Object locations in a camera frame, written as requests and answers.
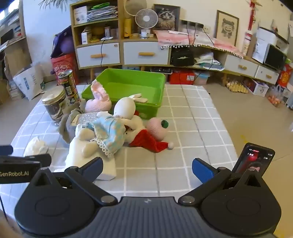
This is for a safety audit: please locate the glass jar with gold lid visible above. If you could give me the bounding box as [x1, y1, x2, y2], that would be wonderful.
[42, 86, 68, 126]

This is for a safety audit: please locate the framed cat picture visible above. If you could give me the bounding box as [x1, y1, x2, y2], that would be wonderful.
[154, 4, 181, 31]

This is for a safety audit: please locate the pink plush toy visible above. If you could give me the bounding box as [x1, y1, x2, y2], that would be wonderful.
[85, 81, 112, 113]

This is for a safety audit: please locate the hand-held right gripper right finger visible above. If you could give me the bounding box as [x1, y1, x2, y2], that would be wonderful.
[179, 158, 268, 205]

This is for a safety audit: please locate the row of yellow bottles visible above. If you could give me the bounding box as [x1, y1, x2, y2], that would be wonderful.
[225, 80, 249, 94]

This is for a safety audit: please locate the white printer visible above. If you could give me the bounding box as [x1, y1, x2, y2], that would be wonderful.
[256, 27, 289, 53]

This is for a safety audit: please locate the white paper bag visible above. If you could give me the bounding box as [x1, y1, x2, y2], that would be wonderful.
[12, 65, 45, 101]

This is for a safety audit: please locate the red hanging ornament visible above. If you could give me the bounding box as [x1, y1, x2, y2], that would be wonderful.
[248, 0, 258, 23]

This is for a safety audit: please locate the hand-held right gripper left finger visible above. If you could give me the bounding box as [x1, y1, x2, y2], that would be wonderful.
[29, 157, 118, 205]

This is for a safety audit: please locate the wooden bookshelf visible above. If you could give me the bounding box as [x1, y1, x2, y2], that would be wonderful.
[0, 0, 32, 99]

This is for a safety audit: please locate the rabbit doll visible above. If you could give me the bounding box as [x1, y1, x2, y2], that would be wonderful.
[75, 93, 149, 158]

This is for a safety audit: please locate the red gift box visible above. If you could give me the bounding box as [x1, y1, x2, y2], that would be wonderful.
[51, 53, 79, 85]

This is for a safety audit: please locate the pink knitted ball toy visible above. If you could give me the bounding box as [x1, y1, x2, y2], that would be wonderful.
[146, 118, 169, 141]

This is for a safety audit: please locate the white illustrated cardboard box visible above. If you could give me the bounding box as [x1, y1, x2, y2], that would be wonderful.
[244, 78, 269, 96]

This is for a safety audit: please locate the wooden shelf cabinet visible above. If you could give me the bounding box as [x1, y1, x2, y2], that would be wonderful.
[70, 0, 171, 70]

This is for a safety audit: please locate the pink tasselled cloth runner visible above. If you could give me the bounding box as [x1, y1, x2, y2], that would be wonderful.
[153, 29, 244, 59]

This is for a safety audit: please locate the low wooden cabinet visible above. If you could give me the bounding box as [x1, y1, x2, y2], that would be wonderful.
[169, 43, 281, 85]

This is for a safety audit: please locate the black bag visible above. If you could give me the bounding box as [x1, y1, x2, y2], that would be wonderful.
[170, 47, 195, 67]

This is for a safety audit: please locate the green plastic bin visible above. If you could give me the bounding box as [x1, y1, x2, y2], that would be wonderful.
[82, 68, 166, 120]

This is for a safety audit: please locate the green potted plant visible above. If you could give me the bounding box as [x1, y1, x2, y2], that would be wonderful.
[39, 0, 69, 10]

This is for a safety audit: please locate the black microwave oven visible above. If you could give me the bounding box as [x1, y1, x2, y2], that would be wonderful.
[263, 44, 287, 70]

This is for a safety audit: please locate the yellow bottle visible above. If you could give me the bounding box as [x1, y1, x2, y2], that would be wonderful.
[124, 18, 132, 38]

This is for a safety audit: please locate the small white printed box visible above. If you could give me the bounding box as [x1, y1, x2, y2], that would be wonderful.
[61, 100, 79, 114]

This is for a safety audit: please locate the purple bag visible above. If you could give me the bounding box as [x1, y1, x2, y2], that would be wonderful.
[51, 26, 75, 57]

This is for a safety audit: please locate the crumpled white tissue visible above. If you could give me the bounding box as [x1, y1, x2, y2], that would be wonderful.
[24, 137, 48, 157]

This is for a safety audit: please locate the grey checked tablecloth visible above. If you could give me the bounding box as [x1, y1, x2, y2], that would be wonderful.
[0, 84, 240, 206]

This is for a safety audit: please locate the framed cartoon drawing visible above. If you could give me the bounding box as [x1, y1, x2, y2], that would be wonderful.
[215, 10, 240, 47]

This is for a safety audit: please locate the white plush with red hat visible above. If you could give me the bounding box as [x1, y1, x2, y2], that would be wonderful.
[125, 114, 174, 153]

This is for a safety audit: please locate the beige product box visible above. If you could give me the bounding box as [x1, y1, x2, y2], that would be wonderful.
[81, 29, 92, 45]

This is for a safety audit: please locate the plastic bag of oranges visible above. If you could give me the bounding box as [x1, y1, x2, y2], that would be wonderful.
[268, 86, 286, 107]

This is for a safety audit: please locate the grey plush toy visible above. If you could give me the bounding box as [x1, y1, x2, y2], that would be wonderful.
[58, 107, 85, 144]

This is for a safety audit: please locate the white milk carton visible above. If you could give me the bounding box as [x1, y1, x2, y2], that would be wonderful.
[77, 112, 108, 126]

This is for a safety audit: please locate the white foam block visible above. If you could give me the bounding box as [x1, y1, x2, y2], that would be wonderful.
[65, 125, 117, 181]

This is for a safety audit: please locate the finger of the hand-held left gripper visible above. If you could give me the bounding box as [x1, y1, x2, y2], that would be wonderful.
[0, 154, 52, 168]
[0, 145, 14, 155]

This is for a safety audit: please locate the stack of papers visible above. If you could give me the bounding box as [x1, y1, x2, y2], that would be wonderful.
[87, 2, 118, 22]

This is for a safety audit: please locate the black smartphone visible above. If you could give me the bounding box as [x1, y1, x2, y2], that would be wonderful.
[232, 142, 275, 174]

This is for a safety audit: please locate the white product box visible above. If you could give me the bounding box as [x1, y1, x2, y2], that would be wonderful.
[73, 6, 88, 24]

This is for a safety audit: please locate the red box under cabinet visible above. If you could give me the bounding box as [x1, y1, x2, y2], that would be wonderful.
[169, 70, 195, 85]

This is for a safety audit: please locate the white low cabinet drawer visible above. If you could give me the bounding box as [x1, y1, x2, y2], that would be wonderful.
[224, 54, 259, 77]
[255, 65, 280, 85]

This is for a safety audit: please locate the white desk fan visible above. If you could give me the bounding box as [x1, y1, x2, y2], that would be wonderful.
[135, 9, 159, 38]

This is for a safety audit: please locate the white and pink bottle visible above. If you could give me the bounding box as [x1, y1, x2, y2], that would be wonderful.
[243, 30, 253, 55]

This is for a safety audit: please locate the tall printed drink can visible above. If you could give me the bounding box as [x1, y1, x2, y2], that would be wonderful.
[58, 69, 80, 104]

